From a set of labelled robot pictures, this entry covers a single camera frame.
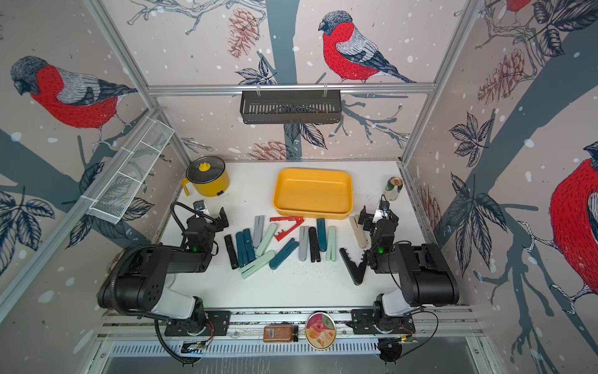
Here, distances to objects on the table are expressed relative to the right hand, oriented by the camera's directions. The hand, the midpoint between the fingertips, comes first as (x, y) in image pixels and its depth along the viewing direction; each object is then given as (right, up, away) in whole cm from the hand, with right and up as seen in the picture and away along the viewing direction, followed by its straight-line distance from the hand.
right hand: (378, 206), depth 91 cm
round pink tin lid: (-25, -36, -21) cm, 49 cm away
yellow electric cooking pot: (-73, +12, +10) cm, 74 cm away
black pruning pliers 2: (-26, -17, -3) cm, 31 cm away
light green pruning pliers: (-20, -18, -4) cm, 27 cm away
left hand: (-66, 0, 0) cm, 66 cm away
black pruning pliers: (-11, -23, -8) cm, 27 cm away
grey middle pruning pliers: (-30, -15, -1) cm, 34 cm away
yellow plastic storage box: (-23, +4, +16) cm, 28 cm away
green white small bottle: (+9, +7, +7) cm, 13 cm away
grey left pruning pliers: (-49, -11, +4) cm, 50 cm away
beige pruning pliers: (-7, -11, +3) cm, 13 cm away
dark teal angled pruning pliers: (-38, -18, -3) cm, 43 cm away
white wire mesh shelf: (-97, +4, -11) cm, 97 cm away
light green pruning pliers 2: (-45, -14, -1) cm, 47 cm away
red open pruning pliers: (-35, -10, +4) cm, 37 cm away
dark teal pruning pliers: (-23, -12, +2) cm, 26 cm away
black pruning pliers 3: (-58, -17, -4) cm, 61 cm away
